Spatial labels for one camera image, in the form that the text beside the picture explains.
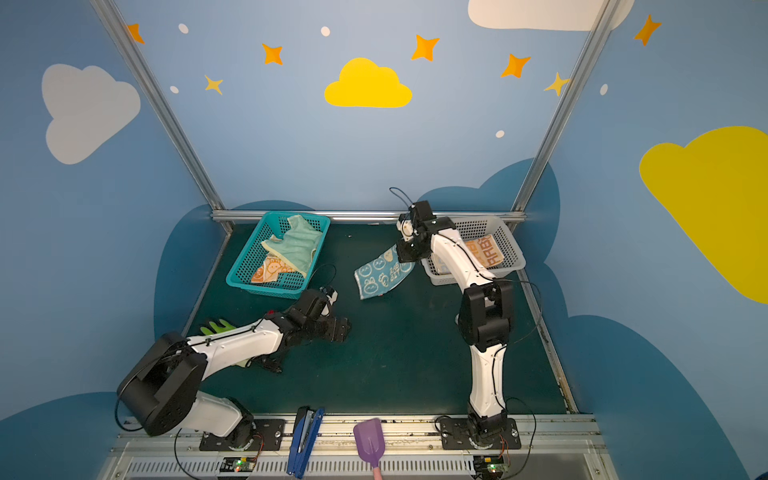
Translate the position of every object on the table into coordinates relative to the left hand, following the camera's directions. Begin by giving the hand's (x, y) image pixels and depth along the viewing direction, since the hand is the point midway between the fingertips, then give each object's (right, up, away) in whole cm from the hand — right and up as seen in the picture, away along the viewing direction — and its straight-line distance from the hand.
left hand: (342, 324), depth 90 cm
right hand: (+19, +22, +4) cm, 30 cm away
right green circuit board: (+39, -30, -18) cm, 52 cm away
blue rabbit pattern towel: (+12, +15, +11) cm, 22 cm away
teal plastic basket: (-21, +11, +15) cm, 28 cm away
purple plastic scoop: (+9, -25, -16) cm, 31 cm away
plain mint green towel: (-20, +24, +19) cm, 36 cm away
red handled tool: (-23, +3, +4) cm, 24 cm away
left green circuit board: (-22, -29, -19) cm, 41 cm away
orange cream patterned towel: (-27, +18, +17) cm, 37 cm away
